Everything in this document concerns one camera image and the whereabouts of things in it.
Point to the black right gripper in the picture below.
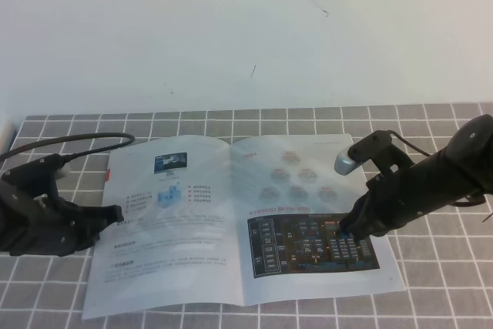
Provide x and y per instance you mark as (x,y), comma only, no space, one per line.
(393,199)

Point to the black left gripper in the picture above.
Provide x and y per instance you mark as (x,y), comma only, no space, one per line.
(29,228)

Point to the white logistics brochure book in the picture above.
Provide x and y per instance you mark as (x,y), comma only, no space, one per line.
(247,223)

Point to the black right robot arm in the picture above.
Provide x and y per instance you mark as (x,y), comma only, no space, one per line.
(458,175)

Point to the grey grid tablecloth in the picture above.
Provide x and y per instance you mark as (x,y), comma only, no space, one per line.
(445,258)

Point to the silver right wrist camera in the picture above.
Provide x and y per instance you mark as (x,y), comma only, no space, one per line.
(344,164)

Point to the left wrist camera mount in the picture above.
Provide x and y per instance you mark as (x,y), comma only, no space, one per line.
(38,177)

